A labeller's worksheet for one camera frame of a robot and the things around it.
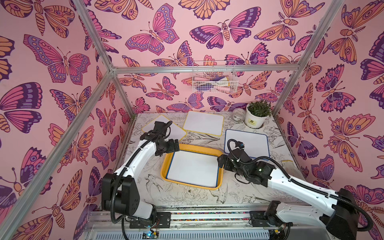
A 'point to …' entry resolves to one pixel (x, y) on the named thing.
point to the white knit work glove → (291, 169)
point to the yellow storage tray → (219, 182)
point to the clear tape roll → (238, 115)
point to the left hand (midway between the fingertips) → (173, 147)
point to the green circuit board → (149, 235)
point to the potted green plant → (256, 112)
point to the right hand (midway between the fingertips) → (222, 159)
